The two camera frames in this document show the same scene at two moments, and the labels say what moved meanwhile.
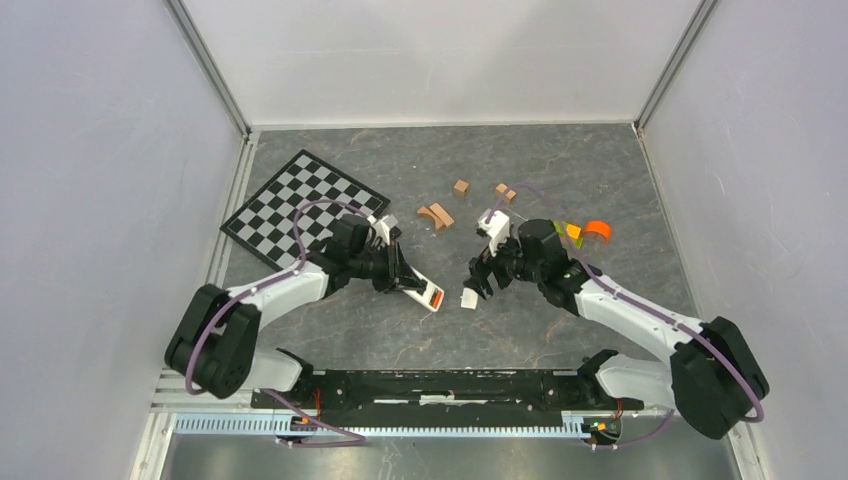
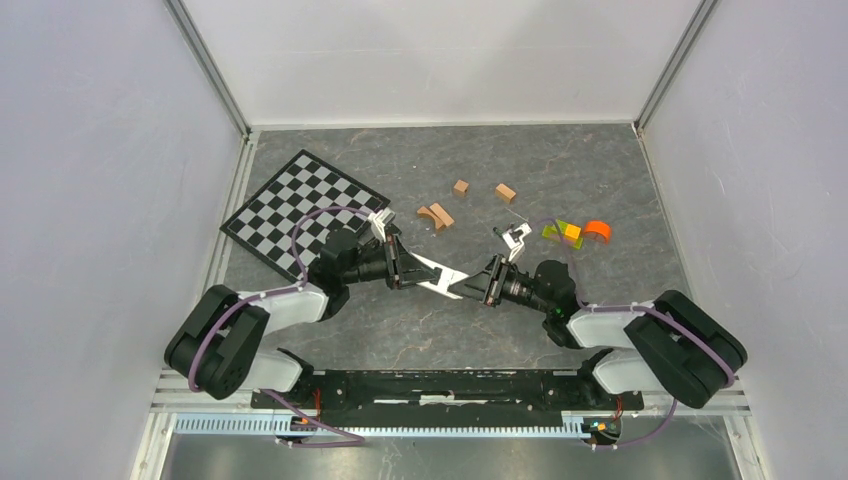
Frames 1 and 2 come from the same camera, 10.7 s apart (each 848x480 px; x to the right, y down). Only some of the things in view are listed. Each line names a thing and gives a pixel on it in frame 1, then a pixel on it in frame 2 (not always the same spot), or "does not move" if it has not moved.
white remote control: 424,299 to 447,278
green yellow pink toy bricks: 572,231 does not move
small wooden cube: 460,188 does not move
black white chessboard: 267,223 does not move
